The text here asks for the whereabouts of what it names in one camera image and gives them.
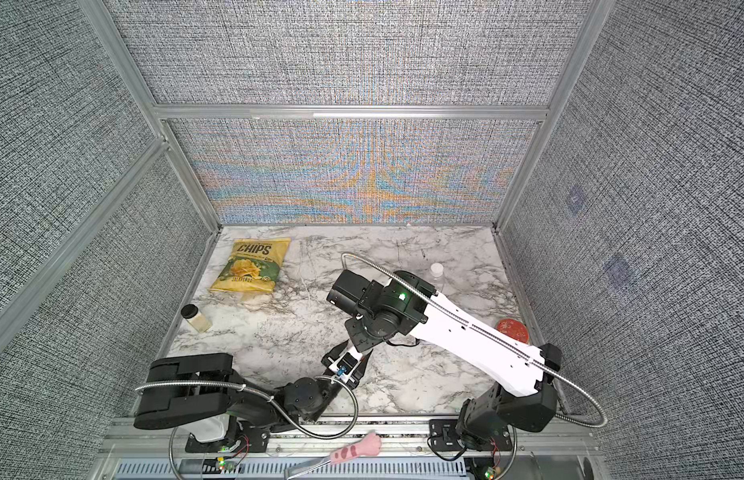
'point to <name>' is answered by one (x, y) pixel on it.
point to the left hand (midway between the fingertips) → (365, 338)
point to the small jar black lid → (191, 313)
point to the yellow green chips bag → (254, 265)
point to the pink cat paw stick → (368, 445)
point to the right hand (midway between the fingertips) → (363, 330)
